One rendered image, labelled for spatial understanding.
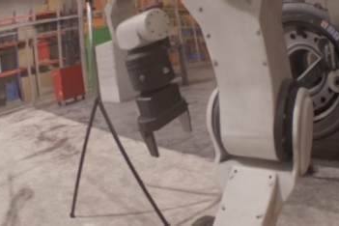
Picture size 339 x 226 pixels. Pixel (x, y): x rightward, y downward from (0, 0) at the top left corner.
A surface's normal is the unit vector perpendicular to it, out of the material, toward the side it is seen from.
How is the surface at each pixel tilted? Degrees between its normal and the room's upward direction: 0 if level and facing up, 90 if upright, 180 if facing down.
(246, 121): 86
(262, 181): 60
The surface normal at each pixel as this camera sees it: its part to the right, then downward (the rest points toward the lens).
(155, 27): 0.70, 0.07
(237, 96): -0.70, 0.19
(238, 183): -0.67, -0.26
